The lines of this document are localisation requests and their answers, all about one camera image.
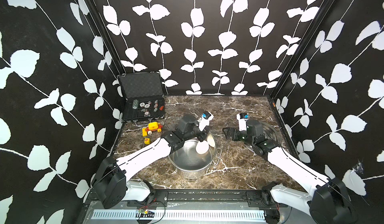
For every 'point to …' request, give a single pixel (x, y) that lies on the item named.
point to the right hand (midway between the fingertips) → (227, 126)
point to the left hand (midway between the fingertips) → (211, 124)
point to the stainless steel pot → (191, 164)
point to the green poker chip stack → (135, 104)
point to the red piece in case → (161, 108)
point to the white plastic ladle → (202, 147)
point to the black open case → (142, 95)
